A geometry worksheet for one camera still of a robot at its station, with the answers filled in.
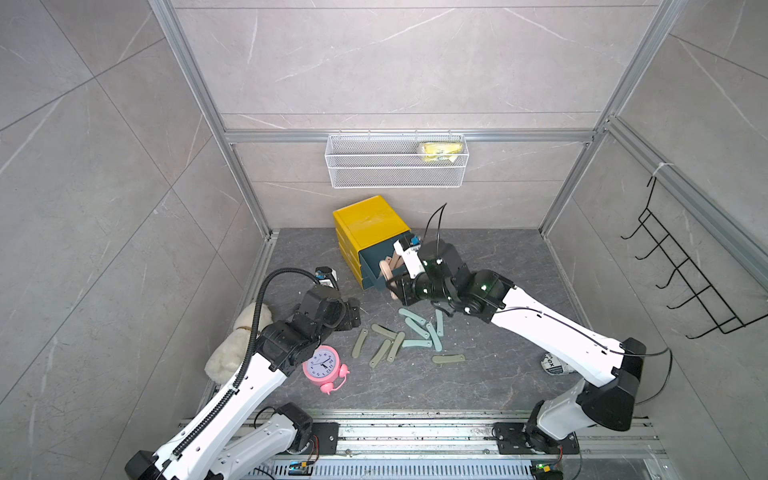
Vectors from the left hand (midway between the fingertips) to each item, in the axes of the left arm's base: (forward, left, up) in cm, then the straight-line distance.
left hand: (347, 300), depth 73 cm
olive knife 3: (-5, -7, -23) cm, 25 cm away
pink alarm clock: (-9, +9, -21) cm, 25 cm away
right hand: (+1, -11, +5) cm, 12 cm away
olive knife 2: (+2, -9, -23) cm, 25 cm away
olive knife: (-1, -1, -23) cm, 23 cm away
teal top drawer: (+15, -5, -3) cm, 17 cm away
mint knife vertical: (+4, -26, -22) cm, 35 cm away
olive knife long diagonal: (-1, -13, -22) cm, 26 cm away
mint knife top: (+7, -18, -22) cm, 30 cm away
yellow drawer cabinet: (+29, -3, -2) cm, 29 cm away
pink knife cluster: (+3, -10, +8) cm, 13 cm away
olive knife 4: (-7, -28, -23) cm, 37 cm away
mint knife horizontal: (-2, -20, -23) cm, 31 cm away
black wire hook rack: (-7, -78, +6) cm, 79 cm away
